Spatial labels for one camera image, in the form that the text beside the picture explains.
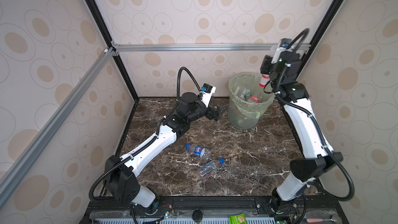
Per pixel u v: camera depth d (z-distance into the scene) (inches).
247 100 38.2
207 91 23.4
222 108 24.6
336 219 28.0
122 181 15.8
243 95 38.3
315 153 16.9
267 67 24.2
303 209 27.8
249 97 39.0
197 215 24.5
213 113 24.9
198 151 34.3
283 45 21.5
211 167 33.6
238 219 27.0
